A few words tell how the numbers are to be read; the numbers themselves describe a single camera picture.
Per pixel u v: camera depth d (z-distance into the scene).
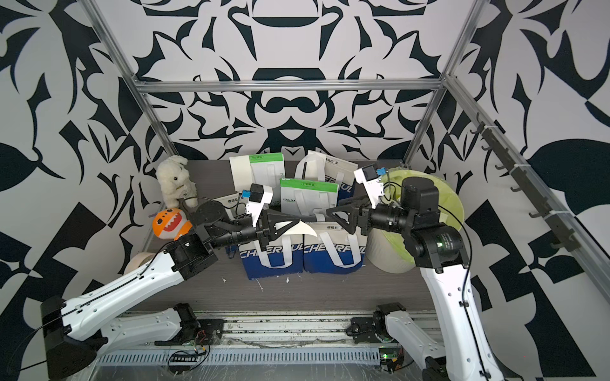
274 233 0.56
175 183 0.92
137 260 0.77
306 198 0.81
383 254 0.78
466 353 0.36
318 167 0.88
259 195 0.50
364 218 0.49
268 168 0.89
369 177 0.50
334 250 0.73
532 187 0.54
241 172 0.89
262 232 0.51
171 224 0.89
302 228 0.58
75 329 0.39
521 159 0.60
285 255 0.72
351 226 0.51
